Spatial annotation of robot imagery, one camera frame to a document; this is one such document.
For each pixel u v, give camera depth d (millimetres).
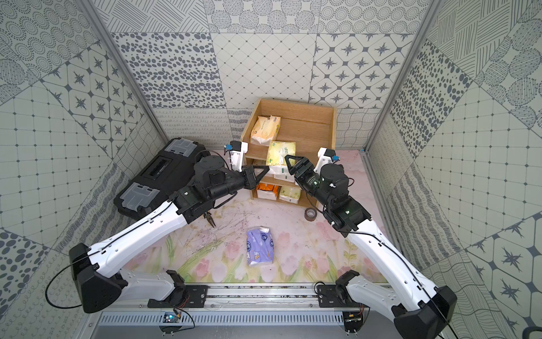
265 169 660
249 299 747
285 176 842
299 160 591
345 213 491
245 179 585
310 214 948
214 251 856
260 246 819
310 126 860
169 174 880
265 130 767
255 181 623
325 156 614
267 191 938
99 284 395
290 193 954
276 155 684
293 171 592
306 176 589
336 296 734
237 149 601
